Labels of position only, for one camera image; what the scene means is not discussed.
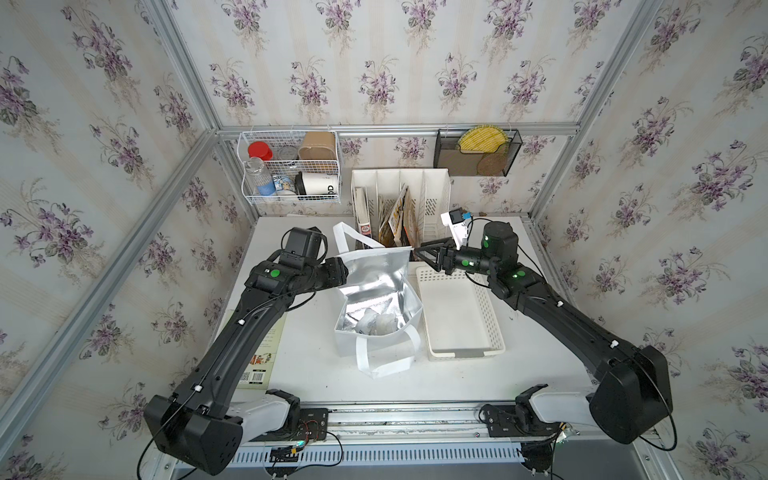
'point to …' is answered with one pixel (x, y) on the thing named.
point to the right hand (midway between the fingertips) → (423, 249)
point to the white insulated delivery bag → (378, 280)
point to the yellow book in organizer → (396, 218)
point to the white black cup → (316, 183)
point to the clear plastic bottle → (259, 176)
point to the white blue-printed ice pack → (372, 323)
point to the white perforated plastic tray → (459, 315)
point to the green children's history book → (258, 372)
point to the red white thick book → (363, 211)
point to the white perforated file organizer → (431, 189)
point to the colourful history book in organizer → (410, 220)
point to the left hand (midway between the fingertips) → (346, 275)
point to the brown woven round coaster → (493, 163)
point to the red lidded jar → (260, 149)
